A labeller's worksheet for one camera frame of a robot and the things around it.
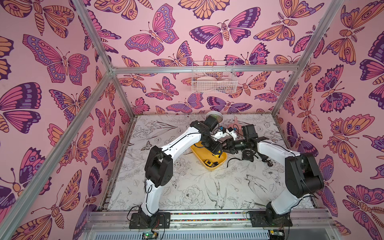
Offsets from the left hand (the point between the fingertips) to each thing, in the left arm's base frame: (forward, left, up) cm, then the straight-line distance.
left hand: (219, 149), depth 84 cm
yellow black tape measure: (-5, +5, -8) cm, 11 cm away
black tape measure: (+2, -18, -10) cm, 21 cm away
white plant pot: (+31, -2, -3) cm, 31 cm away
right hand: (0, +2, 0) cm, 2 cm away
